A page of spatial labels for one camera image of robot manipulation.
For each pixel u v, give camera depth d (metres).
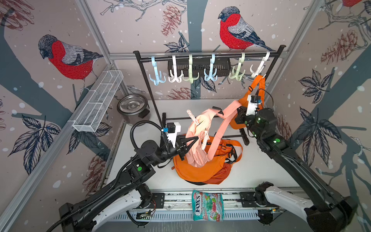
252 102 0.58
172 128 0.50
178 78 0.67
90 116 0.71
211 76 0.68
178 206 0.73
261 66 0.67
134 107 0.99
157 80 0.67
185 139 0.55
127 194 0.60
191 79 0.67
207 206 0.69
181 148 0.51
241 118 0.62
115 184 0.46
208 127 0.57
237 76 0.68
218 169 0.79
